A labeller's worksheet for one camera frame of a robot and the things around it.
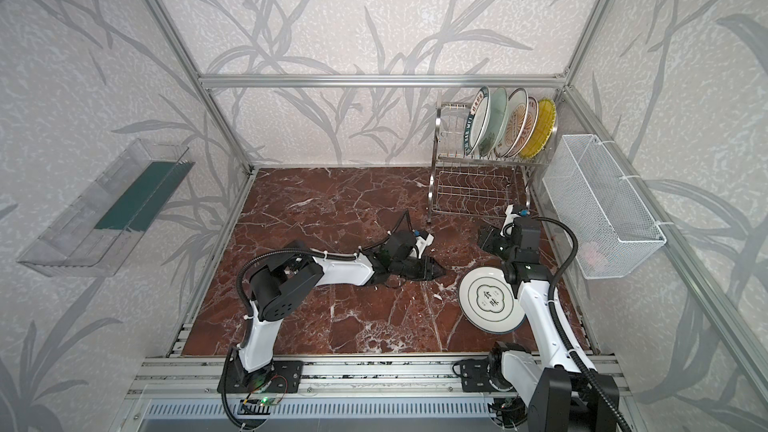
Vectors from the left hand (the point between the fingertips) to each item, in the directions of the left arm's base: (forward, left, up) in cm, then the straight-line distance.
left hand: (447, 267), depth 85 cm
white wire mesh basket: (-3, -29, +29) cm, 41 cm away
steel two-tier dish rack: (+34, -10, -3) cm, 35 cm away
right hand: (+10, -11, +9) cm, 17 cm away
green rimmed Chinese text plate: (+37, -9, +23) cm, 45 cm away
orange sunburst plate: (+31, -18, +28) cm, 45 cm away
